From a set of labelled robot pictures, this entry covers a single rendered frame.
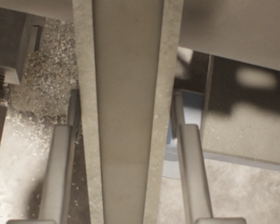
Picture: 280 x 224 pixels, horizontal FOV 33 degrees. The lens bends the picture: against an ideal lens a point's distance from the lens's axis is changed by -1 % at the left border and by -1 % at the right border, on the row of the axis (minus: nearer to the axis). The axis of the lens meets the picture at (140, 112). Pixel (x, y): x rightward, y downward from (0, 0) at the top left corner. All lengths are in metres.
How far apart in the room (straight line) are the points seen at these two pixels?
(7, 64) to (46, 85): 0.61
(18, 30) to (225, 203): 0.72
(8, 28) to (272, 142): 0.48
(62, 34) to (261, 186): 0.48
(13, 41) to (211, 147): 0.42
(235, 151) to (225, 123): 0.04
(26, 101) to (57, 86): 0.06
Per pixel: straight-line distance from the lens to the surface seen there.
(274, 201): 0.97
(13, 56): 0.25
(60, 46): 0.88
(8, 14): 0.26
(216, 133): 0.64
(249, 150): 0.66
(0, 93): 0.28
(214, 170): 0.92
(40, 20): 0.56
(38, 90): 0.86
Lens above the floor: 0.85
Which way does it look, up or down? 75 degrees down
